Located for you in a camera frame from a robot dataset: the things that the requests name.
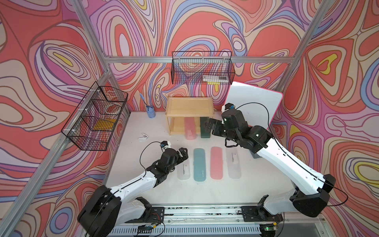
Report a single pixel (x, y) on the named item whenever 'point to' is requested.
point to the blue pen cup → (151, 111)
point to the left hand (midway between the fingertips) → (184, 152)
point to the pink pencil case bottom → (190, 129)
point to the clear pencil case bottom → (183, 172)
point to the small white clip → (145, 137)
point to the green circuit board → (144, 228)
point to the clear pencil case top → (233, 163)
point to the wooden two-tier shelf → (178, 108)
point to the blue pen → (143, 98)
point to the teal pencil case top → (199, 159)
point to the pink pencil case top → (216, 163)
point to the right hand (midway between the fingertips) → (212, 129)
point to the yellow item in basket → (104, 124)
